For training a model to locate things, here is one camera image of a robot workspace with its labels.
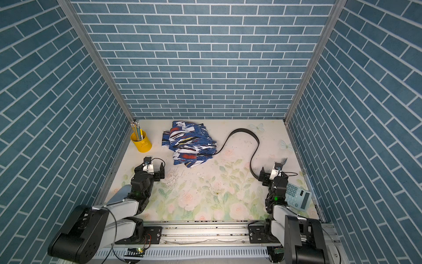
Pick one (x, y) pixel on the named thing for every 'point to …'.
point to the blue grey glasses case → (121, 194)
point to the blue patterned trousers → (190, 143)
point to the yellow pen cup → (143, 146)
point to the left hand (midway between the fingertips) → (157, 163)
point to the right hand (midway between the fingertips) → (274, 169)
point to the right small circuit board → (279, 250)
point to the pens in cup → (138, 131)
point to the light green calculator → (297, 197)
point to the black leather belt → (251, 169)
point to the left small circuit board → (135, 252)
